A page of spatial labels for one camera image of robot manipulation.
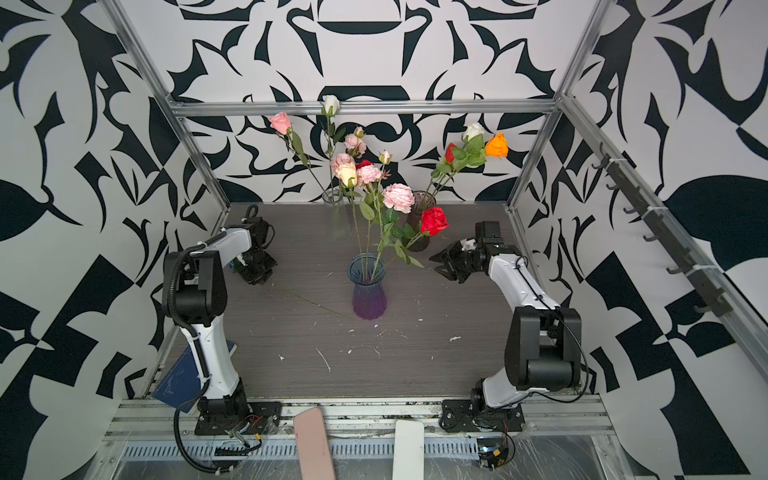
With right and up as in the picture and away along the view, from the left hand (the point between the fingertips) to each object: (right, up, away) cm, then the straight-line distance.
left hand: (265, 272), depth 99 cm
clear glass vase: (+23, +19, +1) cm, 30 cm away
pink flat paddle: (+22, -36, -29) cm, 51 cm away
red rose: (+59, +34, -14) cm, 69 cm away
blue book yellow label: (-14, -27, -20) cm, 36 cm away
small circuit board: (+64, -38, -28) cm, 80 cm away
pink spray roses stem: (+30, +39, -10) cm, 50 cm away
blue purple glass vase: (+34, +3, -18) cm, 39 cm away
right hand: (+53, +6, -13) cm, 55 cm away
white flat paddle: (+44, -36, -34) cm, 66 cm away
